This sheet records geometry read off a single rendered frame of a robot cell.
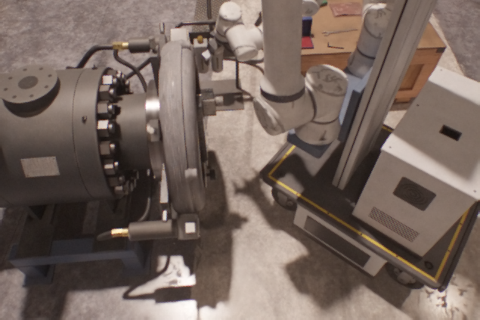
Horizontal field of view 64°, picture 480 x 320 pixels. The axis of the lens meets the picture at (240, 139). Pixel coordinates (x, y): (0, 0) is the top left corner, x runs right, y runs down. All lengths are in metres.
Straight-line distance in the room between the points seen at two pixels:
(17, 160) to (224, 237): 1.07
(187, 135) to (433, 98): 0.96
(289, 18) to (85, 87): 0.85
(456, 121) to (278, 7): 0.85
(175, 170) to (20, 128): 0.59
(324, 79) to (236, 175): 1.08
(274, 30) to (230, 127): 1.44
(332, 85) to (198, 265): 1.16
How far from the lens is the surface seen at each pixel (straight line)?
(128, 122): 1.62
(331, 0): 2.84
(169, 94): 1.39
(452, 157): 1.52
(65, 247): 1.98
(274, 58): 1.20
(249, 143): 2.44
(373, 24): 1.73
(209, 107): 1.62
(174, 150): 1.37
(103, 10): 3.73
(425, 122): 1.59
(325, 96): 1.37
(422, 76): 2.78
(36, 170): 1.63
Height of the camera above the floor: 1.92
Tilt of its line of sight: 51 degrees down
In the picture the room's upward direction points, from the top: straight up
